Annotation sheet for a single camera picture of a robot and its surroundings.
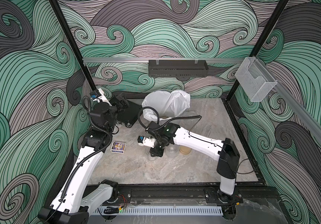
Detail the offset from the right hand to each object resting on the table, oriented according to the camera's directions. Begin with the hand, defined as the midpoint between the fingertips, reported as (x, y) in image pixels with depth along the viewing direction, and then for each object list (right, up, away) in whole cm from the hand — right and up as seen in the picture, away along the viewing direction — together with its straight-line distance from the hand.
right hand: (152, 153), depth 77 cm
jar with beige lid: (+12, -1, +9) cm, 15 cm away
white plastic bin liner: (+11, +28, +16) cm, 34 cm away
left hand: (-17, +31, -11) cm, 37 cm away
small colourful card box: (-23, 0, +13) cm, 26 cm away
